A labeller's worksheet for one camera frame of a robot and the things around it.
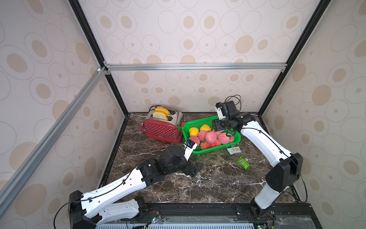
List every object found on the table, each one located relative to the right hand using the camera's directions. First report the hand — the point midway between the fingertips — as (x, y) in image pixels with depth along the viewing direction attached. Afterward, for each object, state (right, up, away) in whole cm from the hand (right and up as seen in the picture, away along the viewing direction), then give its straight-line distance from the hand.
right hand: (216, 124), depth 84 cm
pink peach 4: (+12, -10, +10) cm, 19 cm away
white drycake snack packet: (+16, -18, +13) cm, 27 cm away
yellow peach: (-12, -5, +16) cm, 21 cm away
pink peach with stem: (-12, -10, +10) cm, 19 cm away
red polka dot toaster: (-35, -3, +9) cm, 36 cm away
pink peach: (-7, -7, +12) cm, 15 cm away
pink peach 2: (-2, -8, +6) cm, 10 cm away
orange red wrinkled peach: (+2, -13, +9) cm, 16 cm away
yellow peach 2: (-4, -2, +16) cm, 16 cm away
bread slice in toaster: (-34, +8, +9) cm, 36 cm away
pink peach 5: (+5, -6, +13) cm, 15 cm away
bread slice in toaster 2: (-31, +4, +9) cm, 32 cm away
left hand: (-11, -18, -17) cm, 27 cm away
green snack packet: (+19, -25, +7) cm, 32 cm away
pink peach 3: (+6, -9, +8) cm, 14 cm away
